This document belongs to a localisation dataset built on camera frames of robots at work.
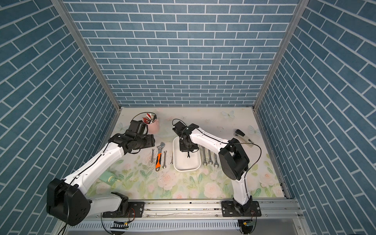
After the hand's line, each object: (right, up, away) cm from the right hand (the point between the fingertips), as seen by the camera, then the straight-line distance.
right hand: (187, 149), depth 89 cm
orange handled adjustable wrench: (-18, -5, +2) cm, 19 cm away
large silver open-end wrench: (+18, -9, +2) cm, 20 cm away
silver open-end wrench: (+14, -5, +4) cm, 16 cm away
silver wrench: (+11, -8, +3) cm, 14 cm away
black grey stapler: (+36, +8, +11) cm, 39 cm away
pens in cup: (-27, +20, +13) cm, 36 cm away
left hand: (-19, +6, -6) cm, 21 cm away
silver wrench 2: (-22, -8, +2) cm, 24 cm away
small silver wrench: (-14, -10, -1) cm, 17 cm away
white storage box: (-3, -9, +1) cm, 10 cm away
